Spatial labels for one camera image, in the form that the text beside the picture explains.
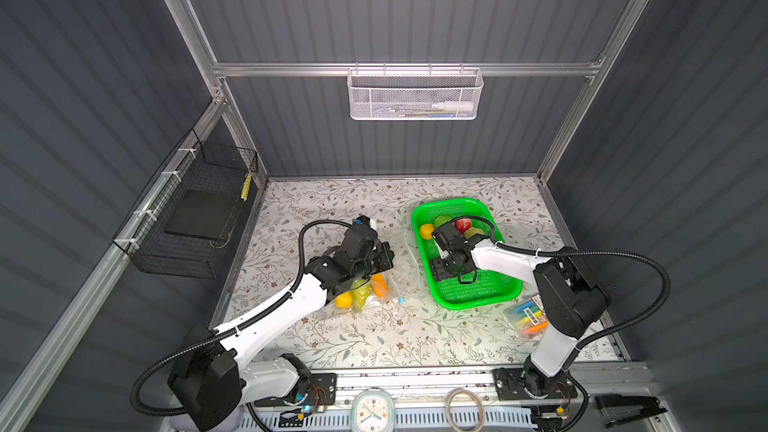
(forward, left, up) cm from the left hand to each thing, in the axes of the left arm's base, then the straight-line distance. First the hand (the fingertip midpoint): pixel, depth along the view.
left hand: (398, 253), depth 79 cm
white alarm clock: (-33, +8, -16) cm, 37 cm away
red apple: (+18, -24, -13) cm, 33 cm away
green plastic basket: (-3, -28, -17) cm, 33 cm away
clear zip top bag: (-4, +1, -18) cm, 19 cm away
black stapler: (-36, -50, -15) cm, 64 cm away
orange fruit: (-6, +16, -14) cm, 22 cm away
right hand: (+3, -16, -17) cm, 23 cm away
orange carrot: (-3, +5, -13) cm, 14 cm away
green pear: (-7, +11, -9) cm, 16 cm away
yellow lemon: (+14, -11, -10) cm, 20 cm away
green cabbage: (+19, -17, -10) cm, 27 cm away
